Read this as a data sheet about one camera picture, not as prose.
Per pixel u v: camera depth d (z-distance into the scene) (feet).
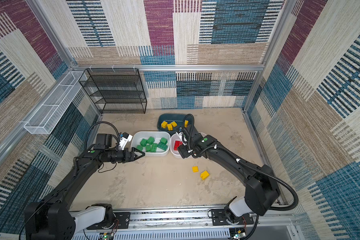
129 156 2.30
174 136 3.23
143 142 3.25
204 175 2.80
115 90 3.59
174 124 3.63
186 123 3.65
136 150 2.34
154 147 3.17
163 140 3.27
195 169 2.93
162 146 3.25
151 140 3.31
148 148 3.24
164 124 3.55
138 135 3.30
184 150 2.42
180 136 2.45
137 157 2.38
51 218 1.26
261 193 1.36
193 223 2.39
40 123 2.29
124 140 2.44
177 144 3.24
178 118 3.91
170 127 3.49
